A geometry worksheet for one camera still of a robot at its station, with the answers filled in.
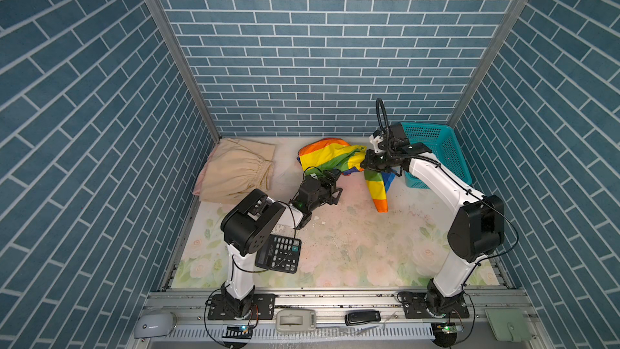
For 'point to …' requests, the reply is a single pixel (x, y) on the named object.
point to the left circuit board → (241, 332)
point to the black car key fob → (357, 317)
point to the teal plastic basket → (444, 145)
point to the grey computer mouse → (155, 323)
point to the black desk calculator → (279, 254)
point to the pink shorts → (198, 185)
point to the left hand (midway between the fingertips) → (345, 178)
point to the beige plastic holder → (295, 320)
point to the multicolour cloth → (336, 154)
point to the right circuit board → (446, 329)
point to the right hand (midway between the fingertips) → (358, 161)
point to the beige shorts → (234, 168)
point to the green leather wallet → (509, 324)
